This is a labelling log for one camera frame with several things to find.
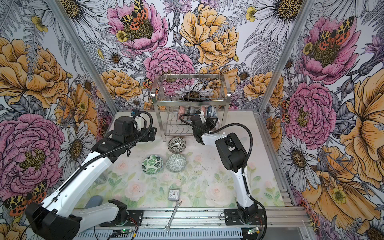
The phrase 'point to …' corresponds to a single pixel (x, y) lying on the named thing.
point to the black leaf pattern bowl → (176, 144)
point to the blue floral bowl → (212, 111)
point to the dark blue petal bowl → (191, 110)
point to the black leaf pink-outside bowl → (181, 111)
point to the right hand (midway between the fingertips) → (218, 121)
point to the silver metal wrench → (167, 227)
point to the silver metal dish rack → (178, 97)
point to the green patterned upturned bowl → (176, 163)
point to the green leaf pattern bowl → (152, 164)
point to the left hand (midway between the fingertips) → (147, 133)
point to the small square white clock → (173, 194)
